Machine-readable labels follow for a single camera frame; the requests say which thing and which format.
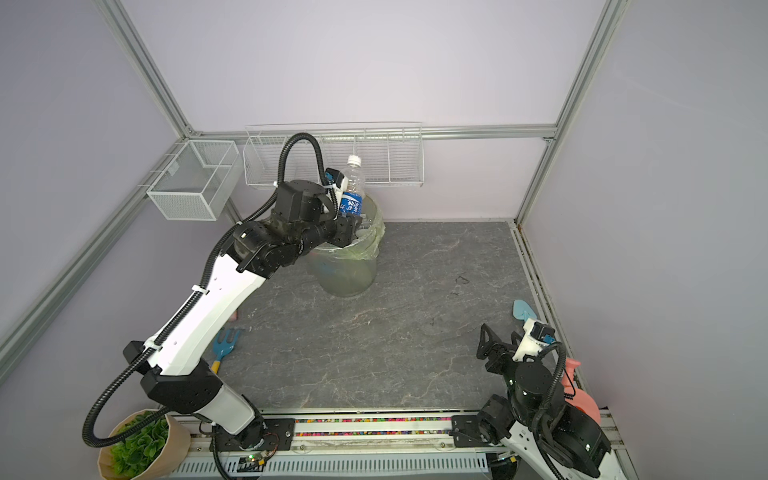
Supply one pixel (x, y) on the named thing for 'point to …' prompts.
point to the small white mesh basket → (197, 183)
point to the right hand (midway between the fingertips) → (500, 333)
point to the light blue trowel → (521, 310)
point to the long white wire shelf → (392, 153)
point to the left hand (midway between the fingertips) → (350, 219)
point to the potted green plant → (159, 447)
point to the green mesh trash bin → (350, 271)
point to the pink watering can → (575, 396)
